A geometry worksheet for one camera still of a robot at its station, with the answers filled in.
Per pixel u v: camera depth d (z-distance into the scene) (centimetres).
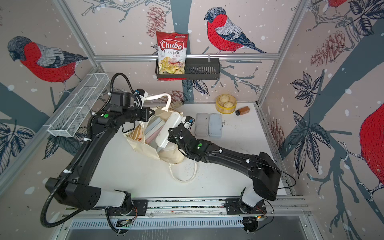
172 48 83
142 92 66
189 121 68
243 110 113
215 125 104
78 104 78
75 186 38
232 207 70
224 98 116
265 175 42
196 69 107
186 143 56
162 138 78
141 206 73
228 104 114
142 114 65
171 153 92
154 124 92
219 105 114
